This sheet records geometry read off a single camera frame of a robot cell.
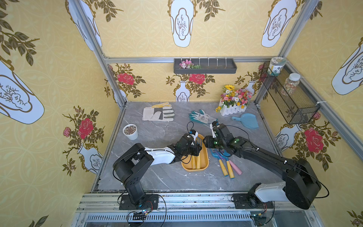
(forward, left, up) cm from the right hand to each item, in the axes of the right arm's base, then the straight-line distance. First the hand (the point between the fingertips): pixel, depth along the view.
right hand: (207, 138), depth 86 cm
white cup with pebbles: (+6, +51, -4) cm, 51 cm away
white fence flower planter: (+29, -19, +4) cm, 35 cm away
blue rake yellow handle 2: (-10, +6, -6) cm, 13 cm away
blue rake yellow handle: (-12, +8, -9) cm, 17 cm away
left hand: (-2, +6, -6) cm, 9 cm away
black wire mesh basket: (+18, -49, +16) cm, 55 cm away
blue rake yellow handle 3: (-17, -13, -9) cm, 23 cm away
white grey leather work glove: (+28, +36, -10) cm, 47 cm away
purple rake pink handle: (-15, -18, -10) cm, 26 cm away
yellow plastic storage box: (-19, +12, +9) cm, 24 cm away
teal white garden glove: (+25, +2, -10) cm, 27 cm away
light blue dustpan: (+24, -34, -12) cm, 44 cm away
